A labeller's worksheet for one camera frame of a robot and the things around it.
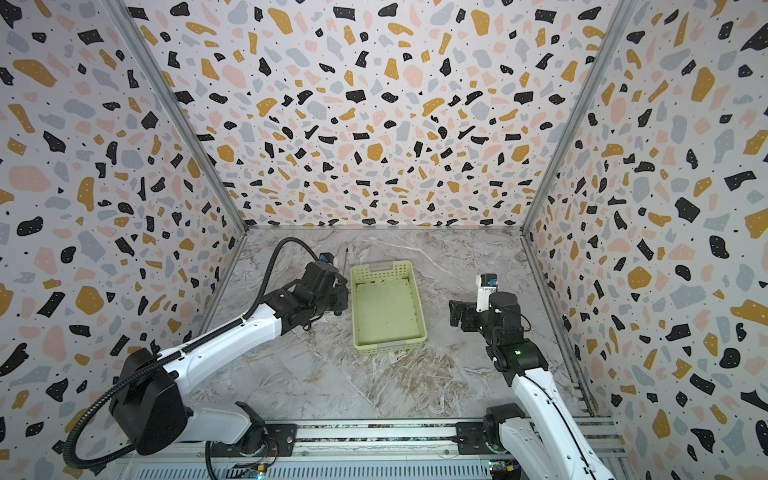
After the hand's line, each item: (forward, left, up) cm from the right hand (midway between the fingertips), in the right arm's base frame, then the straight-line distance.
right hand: (463, 296), depth 79 cm
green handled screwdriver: (+34, +39, -21) cm, 56 cm away
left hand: (+3, +32, -1) cm, 32 cm away
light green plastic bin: (+4, +21, -19) cm, 29 cm away
